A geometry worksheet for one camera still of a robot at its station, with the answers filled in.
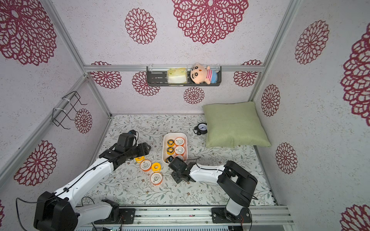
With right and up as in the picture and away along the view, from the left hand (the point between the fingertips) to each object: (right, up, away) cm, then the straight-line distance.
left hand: (147, 148), depth 84 cm
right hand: (+17, -15, +5) cm, 23 cm away
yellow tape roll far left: (-7, -8, +9) cm, 14 cm away
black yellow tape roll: (+12, -3, +15) cm, 19 cm away
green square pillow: (+56, +14, +13) cm, 59 cm away
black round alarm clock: (+35, +12, +25) cm, 45 cm away
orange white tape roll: (-3, -11, +7) cm, 14 cm away
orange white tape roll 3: (+19, +2, +19) cm, 27 cm away
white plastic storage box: (+13, +7, +20) cm, 25 cm away
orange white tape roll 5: (+19, -7, +12) cm, 23 cm away
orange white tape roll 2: (+5, -18, +3) cm, 19 cm away
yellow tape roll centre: (+6, -12, +6) cm, 15 cm away
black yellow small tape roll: (+12, +1, +18) cm, 22 cm away
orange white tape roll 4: (+19, -3, +14) cm, 23 cm away
